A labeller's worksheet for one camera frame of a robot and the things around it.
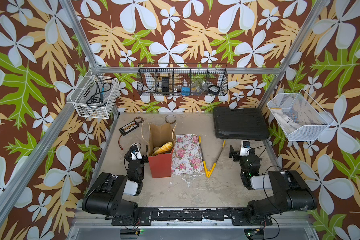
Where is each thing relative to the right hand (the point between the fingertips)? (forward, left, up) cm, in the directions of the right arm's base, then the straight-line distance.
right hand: (238, 144), depth 90 cm
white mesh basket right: (+7, -30, +17) cm, 35 cm away
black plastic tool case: (+19, -13, -3) cm, 23 cm away
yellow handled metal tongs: (-14, +19, -7) cm, 25 cm away
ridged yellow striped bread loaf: (-8, +43, +9) cm, 45 cm away
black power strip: (+20, +74, -7) cm, 77 cm away
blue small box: (+29, +32, +18) cm, 47 cm away
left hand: (-2, +60, +3) cm, 60 cm away
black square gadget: (+31, +13, +18) cm, 39 cm away
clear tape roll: (+32, +43, -11) cm, 55 cm away
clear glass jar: (+34, +23, +18) cm, 45 cm away
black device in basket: (+36, +46, +20) cm, 61 cm away
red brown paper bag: (+1, +49, +8) cm, 50 cm away
